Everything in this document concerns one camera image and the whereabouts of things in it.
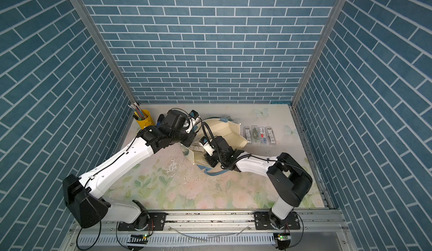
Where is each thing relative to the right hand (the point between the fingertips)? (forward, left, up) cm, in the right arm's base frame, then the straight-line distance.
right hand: (207, 153), depth 87 cm
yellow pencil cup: (+17, +39, +2) cm, 42 cm away
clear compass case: (+17, -37, -7) cm, 41 cm away
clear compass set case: (+18, -27, -6) cm, 33 cm away
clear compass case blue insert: (+18, -31, -6) cm, 37 cm away
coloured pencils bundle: (+20, +44, +5) cm, 48 cm away
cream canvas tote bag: (+18, -11, -5) cm, 22 cm away
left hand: (+2, +3, +14) cm, 15 cm away
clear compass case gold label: (+18, -22, -5) cm, 29 cm away
